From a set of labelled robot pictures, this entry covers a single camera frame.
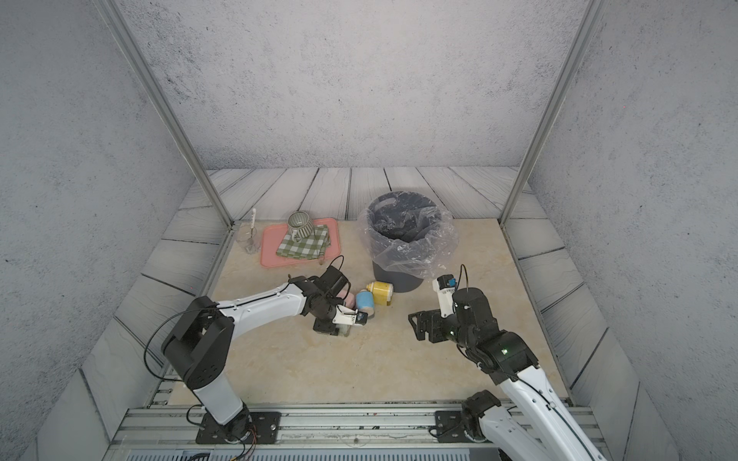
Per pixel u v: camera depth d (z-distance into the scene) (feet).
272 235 3.81
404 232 3.15
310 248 3.66
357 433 2.38
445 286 2.08
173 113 2.93
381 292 2.99
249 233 3.63
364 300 2.94
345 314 2.58
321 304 2.23
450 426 2.37
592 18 2.33
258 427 2.38
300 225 3.83
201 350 1.51
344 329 2.78
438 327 2.07
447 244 2.60
